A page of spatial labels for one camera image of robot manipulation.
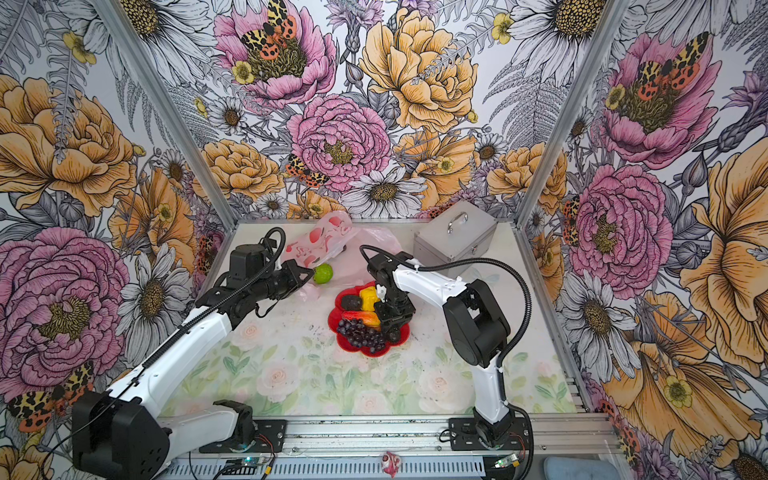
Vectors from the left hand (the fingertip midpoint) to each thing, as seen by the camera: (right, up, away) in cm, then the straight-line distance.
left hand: (314, 280), depth 80 cm
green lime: (-2, 0, +19) cm, 20 cm away
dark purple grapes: (+11, -16, +7) cm, 21 cm away
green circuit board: (+48, -42, -9) cm, 64 cm away
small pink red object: (+20, -39, -13) cm, 46 cm away
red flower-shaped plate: (+4, -12, +12) cm, 17 cm away
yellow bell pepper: (+13, -6, +11) cm, 19 cm away
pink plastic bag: (+3, +11, +14) cm, 18 cm away
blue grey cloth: (+61, -41, -13) cm, 74 cm away
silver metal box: (+43, +14, +19) cm, 49 cm away
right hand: (+21, -16, +6) cm, 27 cm away
